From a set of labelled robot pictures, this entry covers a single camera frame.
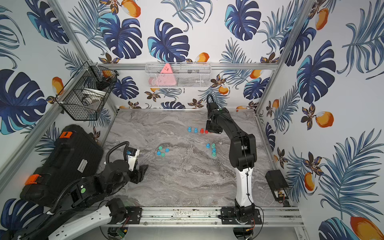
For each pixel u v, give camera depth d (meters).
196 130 1.06
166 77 0.90
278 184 0.90
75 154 0.74
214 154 0.95
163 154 0.97
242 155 0.56
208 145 0.99
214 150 0.95
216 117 0.71
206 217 0.76
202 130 1.06
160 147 1.00
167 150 0.98
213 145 1.00
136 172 0.60
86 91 0.78
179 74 0.93
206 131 0.88
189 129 1.07
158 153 0.98
